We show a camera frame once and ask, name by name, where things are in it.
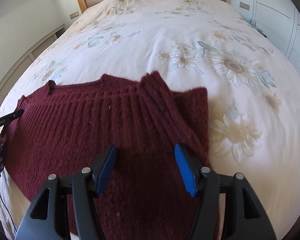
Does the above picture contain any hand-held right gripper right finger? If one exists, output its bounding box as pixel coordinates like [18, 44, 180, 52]
[174, 143, 278, 240]

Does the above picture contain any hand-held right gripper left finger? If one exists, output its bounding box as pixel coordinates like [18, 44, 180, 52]
[14, 144, 117, 240]

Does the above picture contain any dark red knitted sweater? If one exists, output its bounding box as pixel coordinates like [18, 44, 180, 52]
[0, 71, 220, 240]

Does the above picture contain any floral cream duvet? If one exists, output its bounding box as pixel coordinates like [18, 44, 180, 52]
[0, 0, 300, 240]

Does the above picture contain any white wardrobe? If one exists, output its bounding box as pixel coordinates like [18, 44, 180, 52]
[252, 0, 300, 73]

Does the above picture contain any low slatted wall cabinet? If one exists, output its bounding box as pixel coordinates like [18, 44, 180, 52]
[0, 24, 66, 115]

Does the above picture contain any black cable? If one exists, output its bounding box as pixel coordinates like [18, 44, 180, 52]
[0, 180, 17, 233]

